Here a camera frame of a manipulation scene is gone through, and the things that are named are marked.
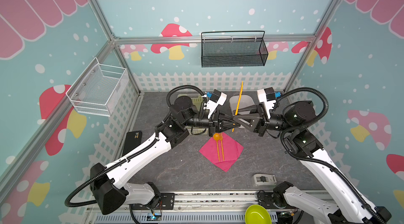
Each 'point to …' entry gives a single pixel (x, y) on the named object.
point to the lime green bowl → (256, 214)
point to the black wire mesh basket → (233, 48)
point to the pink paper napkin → (232, 150)
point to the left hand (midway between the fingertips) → (238, 128)
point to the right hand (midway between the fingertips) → (234, 117)
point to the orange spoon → (216, 137)
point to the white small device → (264, 179)
